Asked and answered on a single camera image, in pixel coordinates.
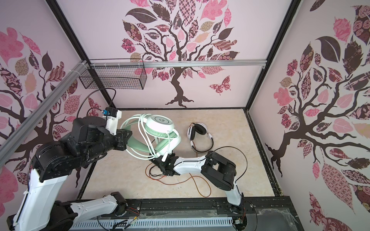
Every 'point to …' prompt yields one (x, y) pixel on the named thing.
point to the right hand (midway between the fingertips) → (162, 147)
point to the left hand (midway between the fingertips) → (129, 135)
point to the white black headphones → (201, 128)
